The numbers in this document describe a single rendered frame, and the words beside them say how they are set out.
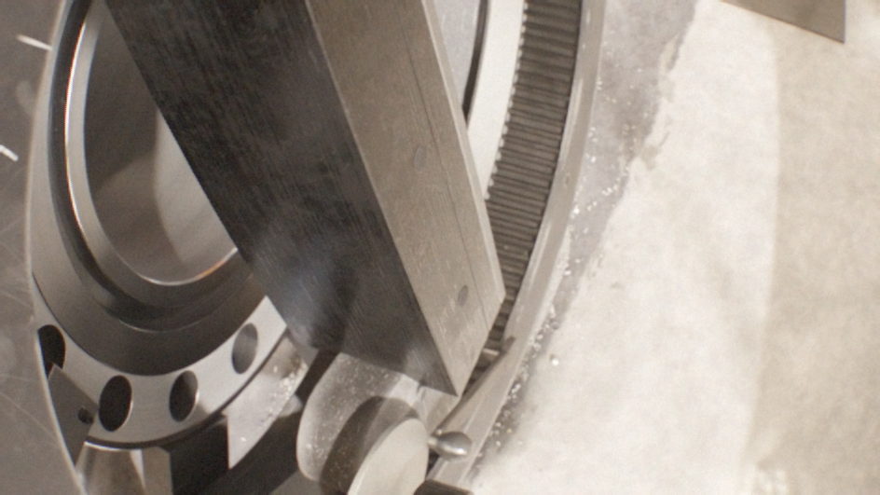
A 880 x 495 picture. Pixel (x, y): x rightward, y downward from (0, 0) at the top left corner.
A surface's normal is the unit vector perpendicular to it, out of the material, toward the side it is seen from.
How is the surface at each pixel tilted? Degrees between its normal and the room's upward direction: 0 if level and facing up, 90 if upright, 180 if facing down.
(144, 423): 90
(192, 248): 37
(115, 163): 12
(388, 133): 90
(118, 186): 21
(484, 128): 46
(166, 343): 90
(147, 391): 90
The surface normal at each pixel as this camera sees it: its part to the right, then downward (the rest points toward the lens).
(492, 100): 0.30, 0.20
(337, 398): -0.10, -0.63
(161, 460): -0.37, 0.21
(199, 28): -0.37, 0.82
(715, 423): -0.18, -0.45
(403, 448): 0.92, 0.25
